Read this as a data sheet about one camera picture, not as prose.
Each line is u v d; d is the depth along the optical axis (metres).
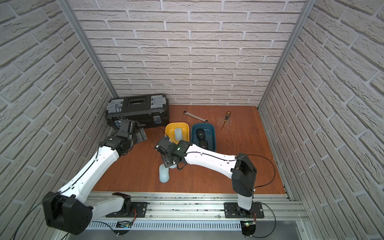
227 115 1.14
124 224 0.71
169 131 1.05
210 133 1.03
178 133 1.03
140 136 0.73
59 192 0.40
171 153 0.57
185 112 1.16
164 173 0.83
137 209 0.74
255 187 0.48
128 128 0.60
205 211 0.76
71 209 0.38
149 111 0.94
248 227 0.71
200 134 1.00
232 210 0.74
